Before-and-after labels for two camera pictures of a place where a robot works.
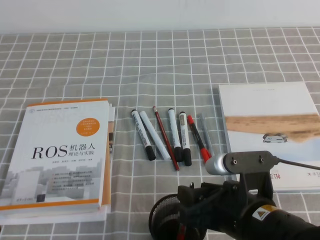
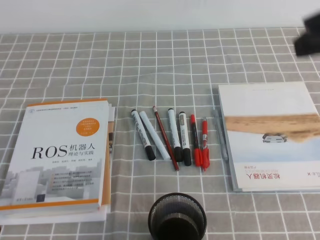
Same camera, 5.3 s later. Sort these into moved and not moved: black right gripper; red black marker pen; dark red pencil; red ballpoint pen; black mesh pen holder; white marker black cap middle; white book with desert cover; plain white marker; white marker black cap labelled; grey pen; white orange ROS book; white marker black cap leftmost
Moved: grey pen; black right gripper; red black marker pen; red ballpoint pen
Not moved: white marker black cap middle; white orange ROS book; white marker black cap labelled; black mesh pen holder; white marker black cap leftmost; white book with desert cover; dark red pencil; plain white marker
